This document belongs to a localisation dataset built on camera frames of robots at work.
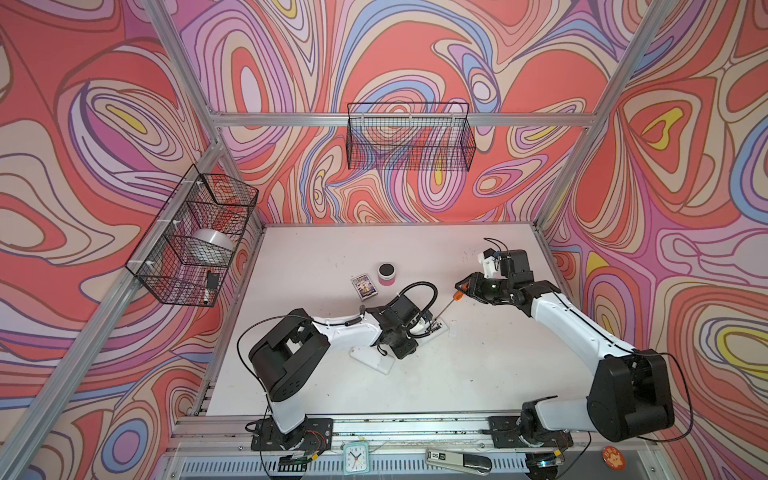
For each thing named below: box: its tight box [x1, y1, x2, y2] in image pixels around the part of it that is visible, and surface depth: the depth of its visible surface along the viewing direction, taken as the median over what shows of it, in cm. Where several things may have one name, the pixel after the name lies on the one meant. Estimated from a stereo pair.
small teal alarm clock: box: [344, 441, 369, 475], surface depth 70 cm
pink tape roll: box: [377, 262, 396, 286], surface depth 101 cm
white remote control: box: [430, 317, 449, 338], surface depth 92 cm
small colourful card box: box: [350, 273, 378, 301], surface depth 101 cm
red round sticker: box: [602, 446, 627, 471], surface depth 72 cm
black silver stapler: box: [425, 448, 493, 476], surface depth 69 cm
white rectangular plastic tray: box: [349, 345, 395, 375], surface depth 86 cm
